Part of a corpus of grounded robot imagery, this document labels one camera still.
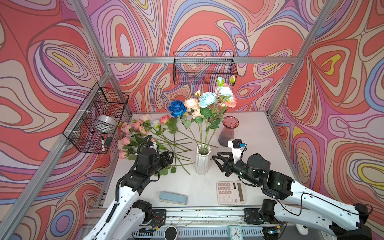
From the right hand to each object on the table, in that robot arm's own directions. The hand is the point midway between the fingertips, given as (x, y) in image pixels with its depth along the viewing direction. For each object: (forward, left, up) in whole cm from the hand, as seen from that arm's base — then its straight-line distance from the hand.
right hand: (216, 159), depth 65 cm
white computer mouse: (-25, -40, -25) cm, 54 cm away
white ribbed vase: (+4, +5, -7) cm, 9 cm away
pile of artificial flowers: (+35, +31, -23) cm, 52 cm away
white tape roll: (+17, +52, +7) cm, 55 cm away
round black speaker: (-25, +21, -21) cm, 39 cm away
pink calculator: (-7, -10, -24) cm, 27 cm away
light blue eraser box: (-9, +21, -24) cm, 34 cm away
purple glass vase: (+24, -11, -13) cm, 30 cm away
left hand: (+8, +21, -9) cm, 24 cm away
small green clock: (-25, -8, -24) cm, 36 cm away
